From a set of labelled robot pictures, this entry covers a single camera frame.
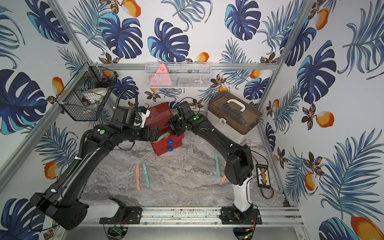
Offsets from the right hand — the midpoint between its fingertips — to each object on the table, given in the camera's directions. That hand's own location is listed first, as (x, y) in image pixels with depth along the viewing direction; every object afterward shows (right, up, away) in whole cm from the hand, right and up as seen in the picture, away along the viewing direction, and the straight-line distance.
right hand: (163, 125), depth 80 cm
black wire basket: (-46, +13, -5) cm, 48 cm away
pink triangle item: (-3, +29, +10) cm, 31 cm away
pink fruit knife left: (-15, -33, +6) cm, 37 cm away
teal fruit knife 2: (+31, -24, +12) cm, 42 cm away
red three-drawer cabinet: (-4, +6, +10) cm, 12 cm away
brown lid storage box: (+41, +6, +11) cm, 43 cm away
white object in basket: (-36, +16, 0) cm, 40 cm away
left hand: (-2, -2, -10) cm, 11 cm away
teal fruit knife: (-13, -27, +10) cm, 32 cm away
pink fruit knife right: (+34, -31, +6) cm, 46 cm away
